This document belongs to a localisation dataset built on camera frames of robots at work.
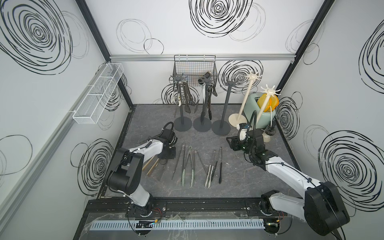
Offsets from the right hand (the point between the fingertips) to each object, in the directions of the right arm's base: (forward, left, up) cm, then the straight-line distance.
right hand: (230, 138), depth 84 cm
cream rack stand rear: (+25, -9, -14) cm, 31 cm away
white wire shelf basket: (+1, +71, +21) cm, 74 cm away
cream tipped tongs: (-20, +12, -11) cm, 26 cm away
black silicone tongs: (+18, +25, +16) cm, 34 cm away
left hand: (-5, +36, -13) cm, 39 cm away
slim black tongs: (-3, +4, -14) cm, 15 cm away
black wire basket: (+41, +22, +20) cm, 51 cm away
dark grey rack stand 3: (+17, +2, -14) cm, 22 cm away
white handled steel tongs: (+20, +29, +20) cm, 41 cm away
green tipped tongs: (-20, +21, -11) cm, 31 cm away
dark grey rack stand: (+19, +33, -13) cm, 40 cm away
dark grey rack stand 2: (+21, +12, -13) cm, 27 cm away
